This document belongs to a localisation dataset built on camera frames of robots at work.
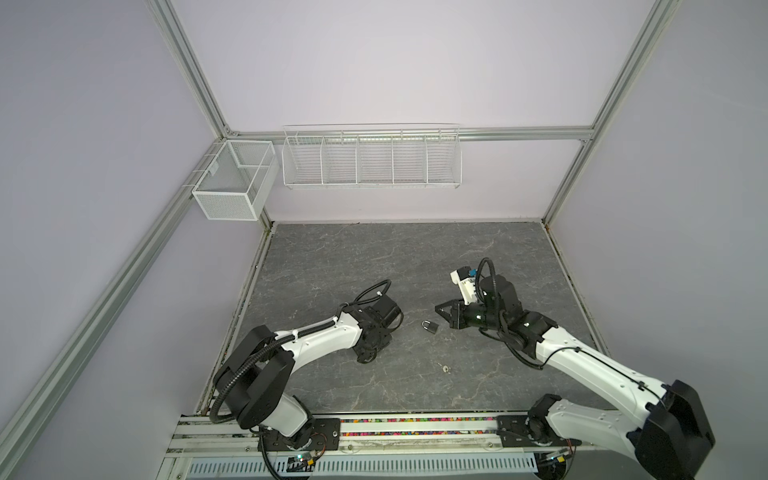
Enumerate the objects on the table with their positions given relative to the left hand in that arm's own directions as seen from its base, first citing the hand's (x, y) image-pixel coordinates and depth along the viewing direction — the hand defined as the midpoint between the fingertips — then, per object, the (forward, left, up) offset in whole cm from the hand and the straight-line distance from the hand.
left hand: (381, 348), depth 86 cm
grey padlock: (+7, -15, -2) cm, 17 cm away
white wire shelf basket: (+60, -13, +23) cm, 66 cm away
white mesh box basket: (+54, +47, +20) cm, 74 cm away
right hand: (+4, -15, +14) cm, 21 cm away
